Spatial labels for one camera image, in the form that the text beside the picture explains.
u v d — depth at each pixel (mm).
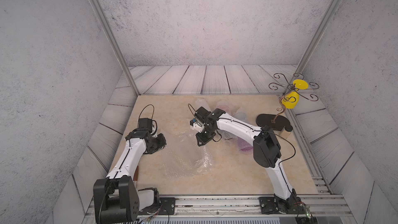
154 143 723
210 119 662
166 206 727
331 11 790
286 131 910
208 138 786
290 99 751
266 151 538
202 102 1111
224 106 1022
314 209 723
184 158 907
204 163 800
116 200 403
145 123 681
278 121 1014
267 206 726
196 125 815
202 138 777
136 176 794
